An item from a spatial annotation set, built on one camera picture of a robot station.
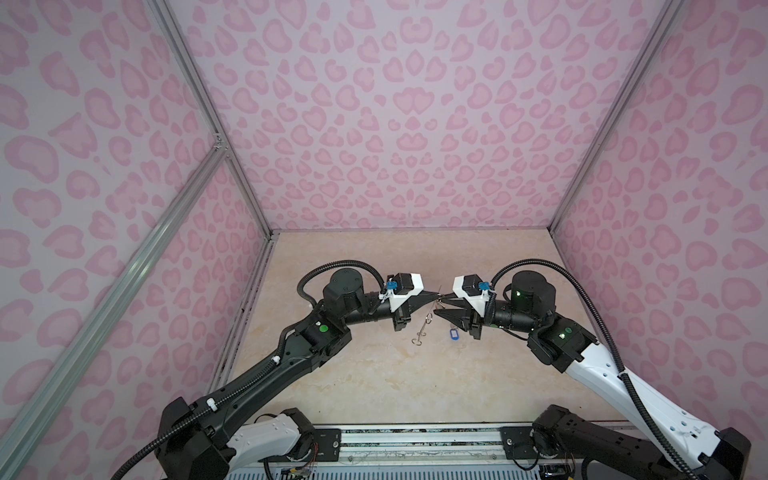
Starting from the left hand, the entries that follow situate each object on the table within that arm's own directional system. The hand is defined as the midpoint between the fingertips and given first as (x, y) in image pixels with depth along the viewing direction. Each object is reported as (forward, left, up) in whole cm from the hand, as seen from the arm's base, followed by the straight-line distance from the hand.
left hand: (437, 290), depth 61 cm
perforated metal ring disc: (-4, +2, -5) cm, 7 cm away
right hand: (0, -1, -5) cm, 5 cm away
